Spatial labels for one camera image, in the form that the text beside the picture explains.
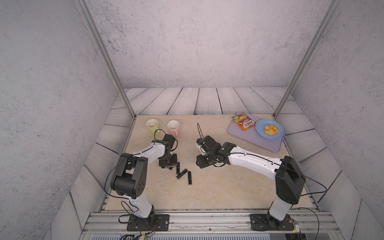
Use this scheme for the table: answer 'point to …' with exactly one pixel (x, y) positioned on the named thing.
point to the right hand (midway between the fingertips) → (199, 162)
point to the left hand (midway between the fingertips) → (175, 165)
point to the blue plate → (260, 124)
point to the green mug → (151, 125)
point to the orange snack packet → (243, 121)
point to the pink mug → (173, 127)
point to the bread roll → (271, 129)
